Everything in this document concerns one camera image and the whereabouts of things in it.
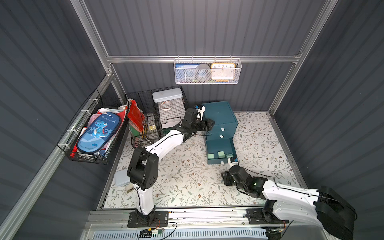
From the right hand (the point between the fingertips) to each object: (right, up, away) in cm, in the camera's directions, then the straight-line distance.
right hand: (225, 173), depth 85 cm
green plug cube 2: (+5, +8, +9) cm, 13 cm away
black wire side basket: (-69, +39, -7) cm, 79 cm away
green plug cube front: (0, +9, +9) cm, 13 cm away
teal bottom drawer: (+4, +14, +15) cm, 21 cm away
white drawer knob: (-1, +25, +2) cm, 26 cm away
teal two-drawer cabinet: (+1, +30, +2) cm, 30 cm away
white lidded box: (-39, +48, +16) cm, 64 cm away
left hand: (-6, +28, +1) cm, 29 cm away
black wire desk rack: (-39, +33, +7) cm, 52 cm away
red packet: (-58, +33, +17) cm, 69 cm away
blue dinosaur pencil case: (-59, +24, -20) cm, 67 cm away
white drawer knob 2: (-1, +21, +8) cm, 23 cm away
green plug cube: (-7, +8, +9) cm, 14 cm away
